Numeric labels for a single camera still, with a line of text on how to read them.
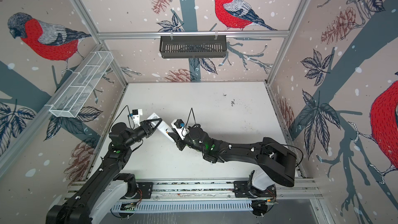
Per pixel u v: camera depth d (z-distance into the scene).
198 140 0.57
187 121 0.62
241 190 0.73
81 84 0.78
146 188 0.73
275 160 0.43
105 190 0.52
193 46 1.06
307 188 0.76
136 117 0.73
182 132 0.61
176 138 0.66
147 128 0.68
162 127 0.75
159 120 0.75
